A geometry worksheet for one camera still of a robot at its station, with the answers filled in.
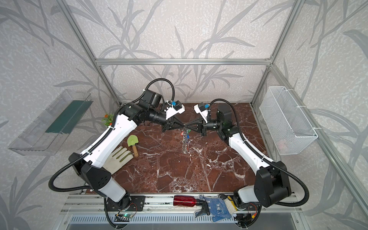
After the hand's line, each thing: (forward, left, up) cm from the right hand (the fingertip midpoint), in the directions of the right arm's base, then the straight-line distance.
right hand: (187, 123), depth 69 cm
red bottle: (-29, +2, -26) cm, 39 cm away
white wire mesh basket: (-7, -46, +3) cm, 46 cm away
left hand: (0, +2, +2) cm, 2 cm away
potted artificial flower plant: (+12, +50, -14) cm, 54 cm away
